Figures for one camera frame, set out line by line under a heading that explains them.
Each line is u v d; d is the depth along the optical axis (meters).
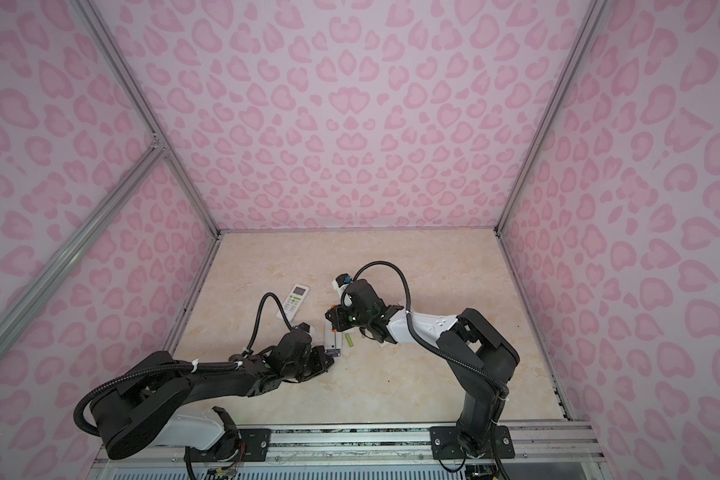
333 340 0.86
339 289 0.80
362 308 0.70
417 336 0.51
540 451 0.73
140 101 0.83
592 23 0.70
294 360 0.70
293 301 0.98
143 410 0.43
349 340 0.90
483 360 0.47
